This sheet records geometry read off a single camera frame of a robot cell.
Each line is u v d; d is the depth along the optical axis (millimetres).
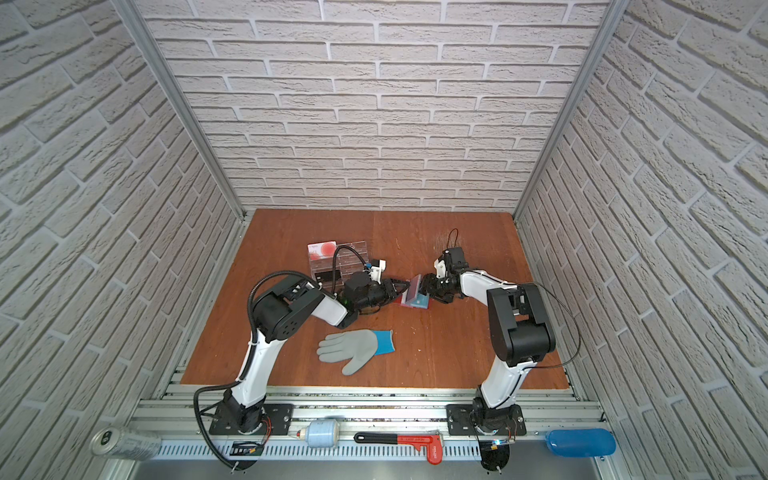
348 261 1008
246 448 725
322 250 969
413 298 905
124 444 599
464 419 740
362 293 825
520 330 490
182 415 743
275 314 567
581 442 710
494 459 699
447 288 814
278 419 738
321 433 646
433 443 696
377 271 922
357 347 848
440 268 918
